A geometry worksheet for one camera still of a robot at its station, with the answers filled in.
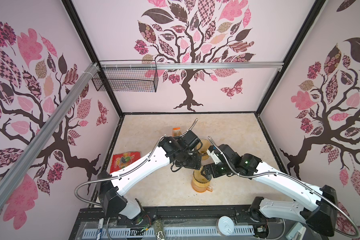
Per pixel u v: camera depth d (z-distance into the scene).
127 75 0.95
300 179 0.84
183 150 0.51
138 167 0.43
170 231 0.70
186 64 0.92
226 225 0.67
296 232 0.67
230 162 0.55
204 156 0.81
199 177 0.73
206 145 0.73
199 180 0.72
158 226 0.68
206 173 0.66
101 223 0.71
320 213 0.38
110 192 0.39
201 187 0.75
